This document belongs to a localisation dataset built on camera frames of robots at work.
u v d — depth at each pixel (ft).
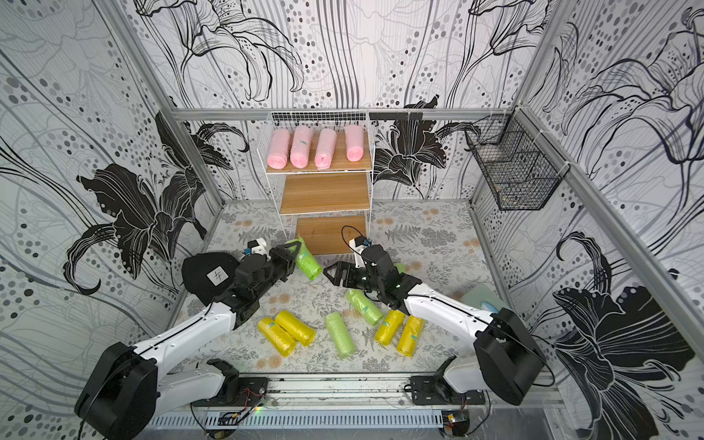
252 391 2.35
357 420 2.26
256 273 2.08
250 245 2.50
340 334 2.68
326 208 2.75
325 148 2.32
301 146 2.34
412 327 2.63
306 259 2.48
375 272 2.00
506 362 1.34
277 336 2.60
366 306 2.76
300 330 2.65
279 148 2.40
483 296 2.62
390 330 2.63
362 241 2.40
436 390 2.09
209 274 2.90
